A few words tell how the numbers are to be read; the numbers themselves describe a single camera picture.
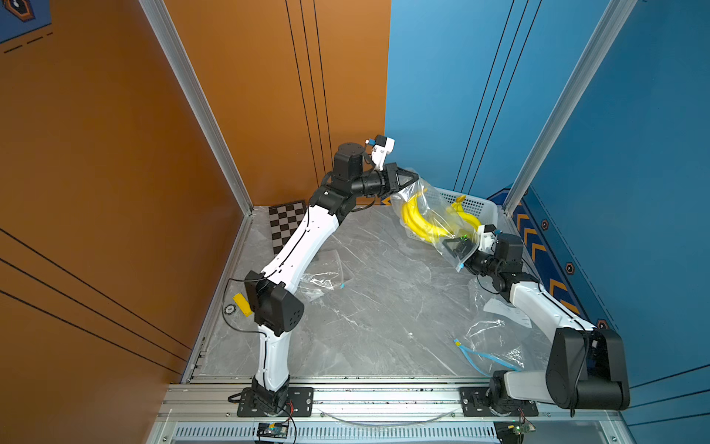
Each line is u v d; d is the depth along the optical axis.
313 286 0.90
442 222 0.72
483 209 1.12
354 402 0.75
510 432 0.71
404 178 0.70
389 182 0.62
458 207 1.12
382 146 0.66
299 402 0.74
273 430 0.72
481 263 0.74
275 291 0.48
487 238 0.80
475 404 0.72
